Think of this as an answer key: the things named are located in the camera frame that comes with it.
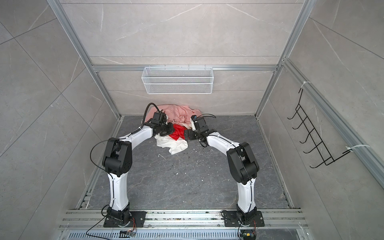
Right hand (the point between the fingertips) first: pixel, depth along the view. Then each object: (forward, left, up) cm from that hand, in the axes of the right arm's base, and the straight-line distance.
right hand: (190, 131), depth 97 cm
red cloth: (+2, +8, -2) cm, 9 cm away
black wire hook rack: (-33, -56, +22) cm, 69 cm away
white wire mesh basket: (+29, +8, +20) cm, 36 cm away
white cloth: (-6, +11, -8) cm, 15 cm away
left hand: (+5, +10, 0) cm, 11 cm away
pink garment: (+15, +9, +1) cm, 18 cm away
